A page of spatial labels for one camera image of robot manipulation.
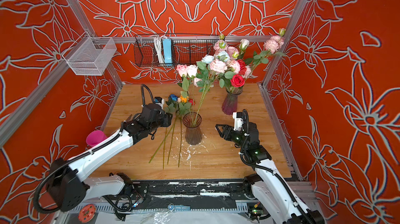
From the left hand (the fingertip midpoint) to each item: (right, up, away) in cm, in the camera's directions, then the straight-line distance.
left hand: (169, 114), depth 81 cm
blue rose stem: (-4, +8, +23) cm, 24 cm away
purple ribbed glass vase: (+36, +3, +21) cm, 42 cm away
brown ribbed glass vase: (+12, -3, -2) cm, 13 cm away
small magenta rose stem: (+11, +6, +22) cm, 25 cm away
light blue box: (-3, +36, +10) cm, 37 cm away
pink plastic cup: (-35, -10, -6) cm, 37 cm away
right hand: (+25, -6, -4) cm, 26 cm away
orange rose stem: (+5, +8, +23) cm, 25 cm away
